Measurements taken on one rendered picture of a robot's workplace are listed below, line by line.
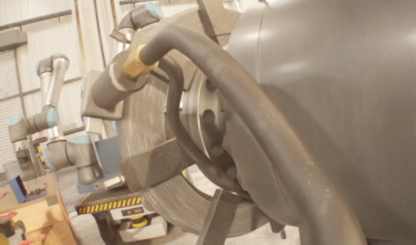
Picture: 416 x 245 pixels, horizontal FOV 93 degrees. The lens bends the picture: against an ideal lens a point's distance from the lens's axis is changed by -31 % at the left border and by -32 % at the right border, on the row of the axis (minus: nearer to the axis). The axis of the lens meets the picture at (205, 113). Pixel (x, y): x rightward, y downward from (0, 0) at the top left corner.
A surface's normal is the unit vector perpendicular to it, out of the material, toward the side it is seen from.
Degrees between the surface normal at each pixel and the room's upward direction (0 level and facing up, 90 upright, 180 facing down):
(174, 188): 90
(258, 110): 57
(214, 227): 90
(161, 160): 90
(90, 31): 90
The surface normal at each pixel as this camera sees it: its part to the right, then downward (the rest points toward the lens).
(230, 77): -0.39, -0.38
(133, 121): 0.56, -0.12
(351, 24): -0.82, -0.20
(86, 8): 0.10, 0.01
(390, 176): -0.73, 0.40
